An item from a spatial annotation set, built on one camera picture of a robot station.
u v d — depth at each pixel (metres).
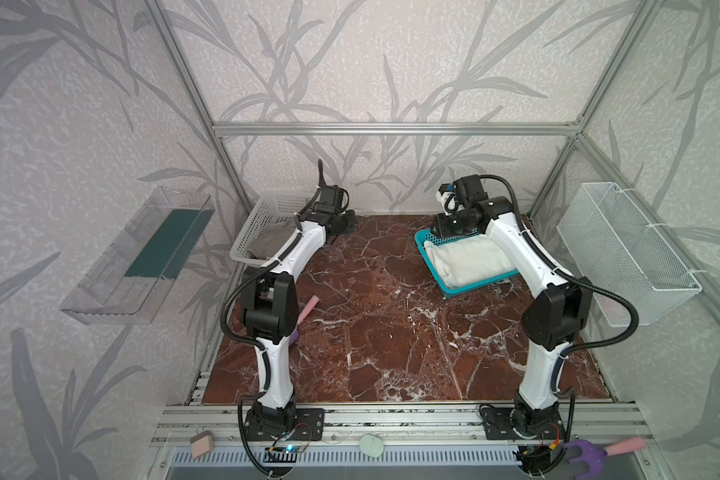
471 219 0.63
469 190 0.68
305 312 0.93
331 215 0.73
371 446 0.69
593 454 0.69
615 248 0.64
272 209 1.18
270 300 0.53
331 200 0.74
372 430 0.74
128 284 0.63
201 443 0.70
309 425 0.72
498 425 0.73
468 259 1.02
